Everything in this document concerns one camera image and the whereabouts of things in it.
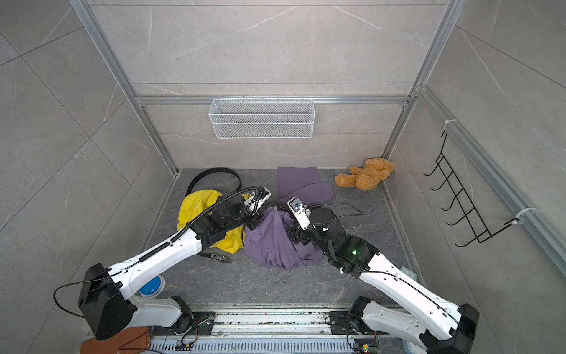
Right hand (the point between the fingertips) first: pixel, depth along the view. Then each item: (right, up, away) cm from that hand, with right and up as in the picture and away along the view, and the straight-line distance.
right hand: (301, 213), depth 70 cm
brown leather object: (-49, -35, -9) cm, 61 cm away
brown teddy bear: (+40, +18, +39) cm, 59 cm away
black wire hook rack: (+48, -4, -13) cm, 49 cm away
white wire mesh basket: (-17, +41, +29) cm, 53 cm away
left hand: (-12, +4, +7) cm, 14 cm away
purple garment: (-12, -11, +7) cm, 18 cm away
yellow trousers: (-45, +2, +22) cm, 50 cm away
